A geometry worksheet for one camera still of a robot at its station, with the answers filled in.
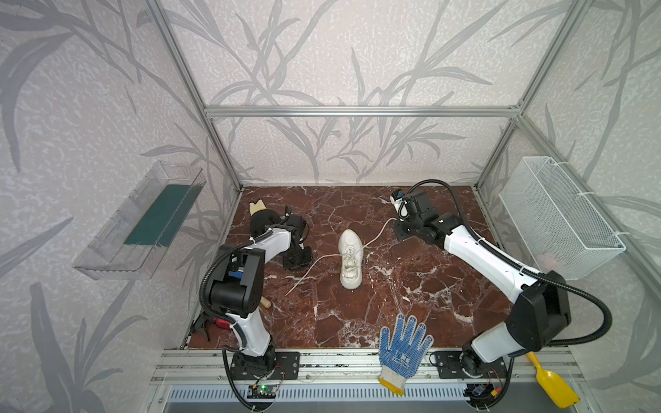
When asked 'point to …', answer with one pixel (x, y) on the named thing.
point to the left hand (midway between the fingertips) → (311, 258)
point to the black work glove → (262, 218)
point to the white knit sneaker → (350, 248)
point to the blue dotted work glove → (398, 363)
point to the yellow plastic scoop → (560, 394)
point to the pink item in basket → (549, 263)
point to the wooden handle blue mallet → (265, 301)
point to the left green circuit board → (262, 391)
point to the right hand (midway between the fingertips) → (398, 214)
